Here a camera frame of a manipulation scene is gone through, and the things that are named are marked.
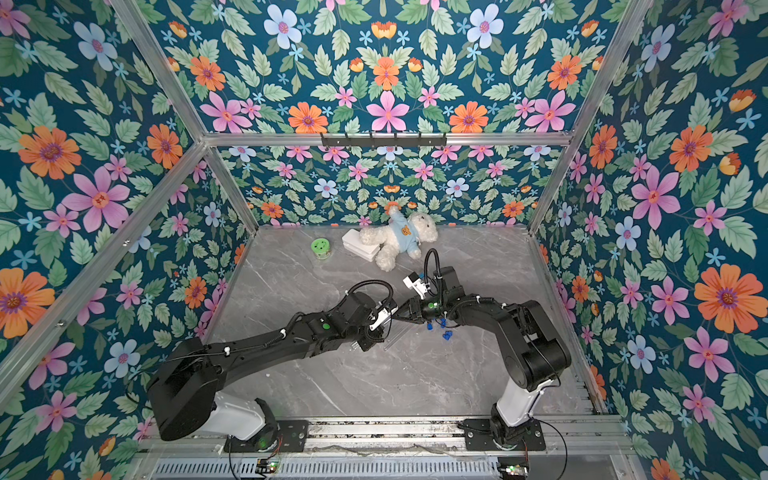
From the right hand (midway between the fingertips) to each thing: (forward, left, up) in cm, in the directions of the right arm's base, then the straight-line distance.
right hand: (401, 311), depth 85 cm
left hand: (-4, +4, -1) cm, 6 cm away
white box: (+31, +20, -5) cm, 37 cm away
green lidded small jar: (+28, +31, -4) cm, 42 cm away
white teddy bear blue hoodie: (+33, +2, -2) cm, 33 cm away
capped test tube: (-4, +2, -9) cm, 10 cm away
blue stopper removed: (-2, -14, -10) cm, 17 cm away
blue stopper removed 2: (+1, -13, -10) cm, 16 cm away
